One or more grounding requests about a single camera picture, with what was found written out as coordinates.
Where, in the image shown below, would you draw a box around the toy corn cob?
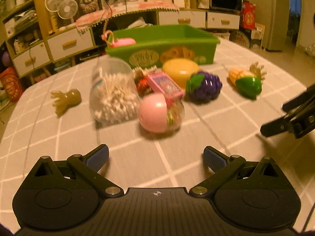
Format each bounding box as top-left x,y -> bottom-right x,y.
228,68 -> 262,100

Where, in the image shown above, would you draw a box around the brown octopus toy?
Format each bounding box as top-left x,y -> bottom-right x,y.
249,61 -> 267,81
50,89 -> 82,118

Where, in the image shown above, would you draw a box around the cotton swab jar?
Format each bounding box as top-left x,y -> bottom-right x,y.
89,55 -> 140,126

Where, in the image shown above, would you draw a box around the purple toy grapes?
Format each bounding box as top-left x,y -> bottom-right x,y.
185,71 -> 223,103

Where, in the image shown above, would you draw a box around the pink capsule ball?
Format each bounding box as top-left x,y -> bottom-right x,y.
138,93 -> 185,134

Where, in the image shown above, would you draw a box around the small red figure toy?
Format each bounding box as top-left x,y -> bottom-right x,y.
135,76 -> 153,97

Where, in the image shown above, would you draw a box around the yellow toy pot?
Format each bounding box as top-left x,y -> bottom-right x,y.
162,58 -> 200,89

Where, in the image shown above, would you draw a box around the pink toy phone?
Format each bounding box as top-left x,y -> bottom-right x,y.
147,72 -> 185,100

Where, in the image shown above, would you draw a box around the pink plush toy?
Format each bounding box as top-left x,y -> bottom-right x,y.
101,30 -> 136,47

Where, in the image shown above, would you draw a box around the cream seashell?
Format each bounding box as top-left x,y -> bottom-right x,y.
132,65 -> 162,79

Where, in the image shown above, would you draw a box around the grey checked tablecloth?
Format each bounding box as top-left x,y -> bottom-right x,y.
1,40 -> 314,232

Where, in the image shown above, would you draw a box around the orange patterned bag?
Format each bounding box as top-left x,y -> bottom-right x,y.
1,67 -> 23,103

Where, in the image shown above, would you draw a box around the red gift bag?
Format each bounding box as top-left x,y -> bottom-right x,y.
240,0 -> 256,30

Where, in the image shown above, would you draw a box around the grey refrigerator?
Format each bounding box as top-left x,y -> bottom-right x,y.
249,0 -> 289,52

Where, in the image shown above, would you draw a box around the wooden tv cabinet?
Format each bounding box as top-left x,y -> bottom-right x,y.
1,0 -> 240,77

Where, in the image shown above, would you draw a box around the green plastic storage bin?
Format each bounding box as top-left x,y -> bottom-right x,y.
105,25 -> 220,68

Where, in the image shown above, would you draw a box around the pink cloth runner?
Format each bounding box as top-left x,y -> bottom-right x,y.
75,1 -> 179,33

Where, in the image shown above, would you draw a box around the framed cat picture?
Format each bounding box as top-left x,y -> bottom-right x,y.
75,0 -> 103,18

